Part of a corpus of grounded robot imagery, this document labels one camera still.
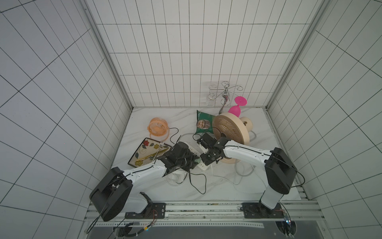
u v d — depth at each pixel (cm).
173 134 103
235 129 68
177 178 74
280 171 45
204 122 100
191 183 82
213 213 73
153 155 92
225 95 91
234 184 81
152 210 71
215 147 63
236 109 92
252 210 72
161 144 96
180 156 66
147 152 93
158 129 97
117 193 42
